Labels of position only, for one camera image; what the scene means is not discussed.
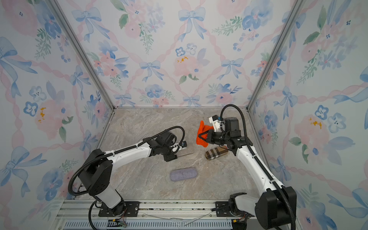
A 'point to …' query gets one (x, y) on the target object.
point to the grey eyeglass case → (184, 153)
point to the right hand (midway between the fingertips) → (200, 135)
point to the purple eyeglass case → (183, 173)
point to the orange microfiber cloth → (201, 129)
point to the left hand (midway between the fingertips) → (175, 150)
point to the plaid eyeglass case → (215, 152)
